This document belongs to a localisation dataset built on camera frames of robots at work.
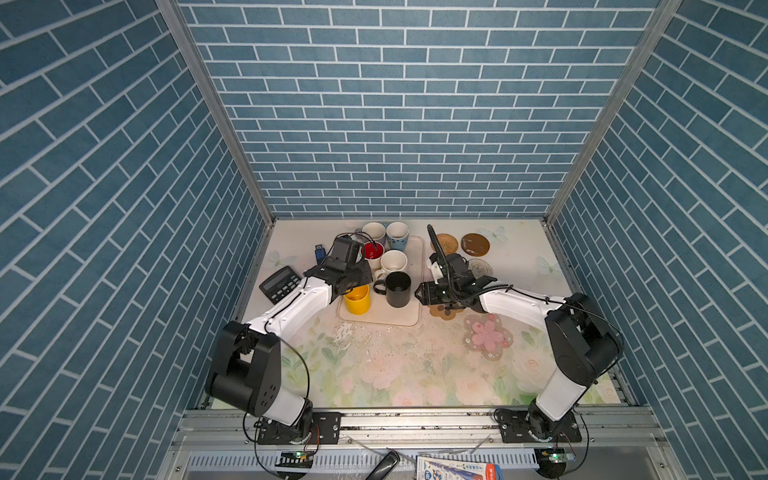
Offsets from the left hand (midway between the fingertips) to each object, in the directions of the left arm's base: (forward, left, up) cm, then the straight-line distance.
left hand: (370, 270), depth 89 cm
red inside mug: (+14, 0, -9) cm, 17 cm away
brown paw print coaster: (-8, -21, -12) cm, 25 cm away
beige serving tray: (-6, -3, -16) cm, 17 cm away
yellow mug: (-7, +3, -5) cm, 10 cm away
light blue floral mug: (+20, -9, -5) cm, 22 cm away
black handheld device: (-47, -5, -9) cm, 48 cm away
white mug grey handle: (+23, -1, -7) cm, 24 cm away
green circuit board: (-45, +17, -16) cm, 51 cm away
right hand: (-3, -15, -5) cm, 17 cm away
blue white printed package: (-48, -15, -12) cm, 51 cm away
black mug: (-1, -9, -10) cm, 13 cm away
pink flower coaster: (-15, -36, -13) cm, 41 cm away
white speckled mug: (+9, -7, -8) cm, 14 cm away
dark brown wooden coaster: (+20, -39, -12) cm, 45 cm away
